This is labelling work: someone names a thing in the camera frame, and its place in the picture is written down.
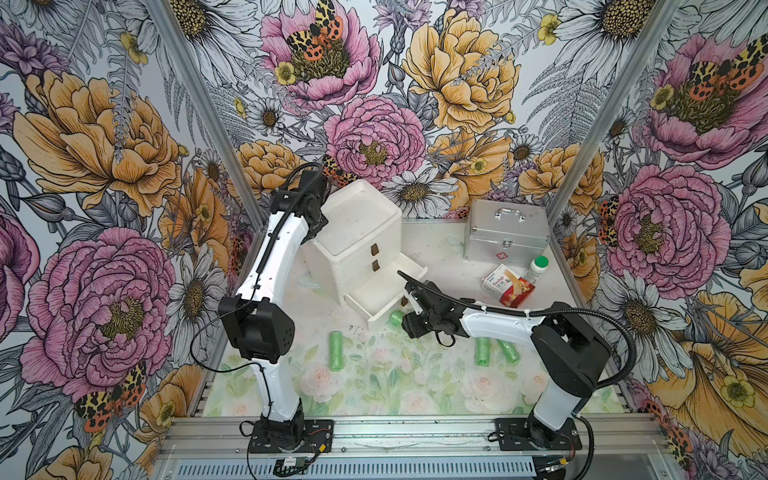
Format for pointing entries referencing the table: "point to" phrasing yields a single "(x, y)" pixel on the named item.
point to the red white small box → (507, 286)
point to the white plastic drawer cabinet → (364, 232)
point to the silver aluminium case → (506, 233)
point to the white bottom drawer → (378, 298)
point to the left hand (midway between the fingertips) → (309, 237)
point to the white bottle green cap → (536, 268)
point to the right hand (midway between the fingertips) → (414, 328)
